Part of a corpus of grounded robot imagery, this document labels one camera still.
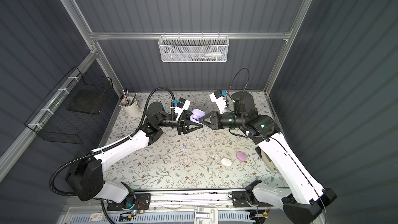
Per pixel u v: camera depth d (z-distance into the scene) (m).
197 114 0.64
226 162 0.84
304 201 0.37
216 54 0.89
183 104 0.58
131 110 1.02
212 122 0.53
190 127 0.63
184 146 0.91
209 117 0.58
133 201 0.71
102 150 0.46
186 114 0.65
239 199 0.73
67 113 0.72
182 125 0.60
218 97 0.56
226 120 0.53
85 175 0.42
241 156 0.88
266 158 0.85
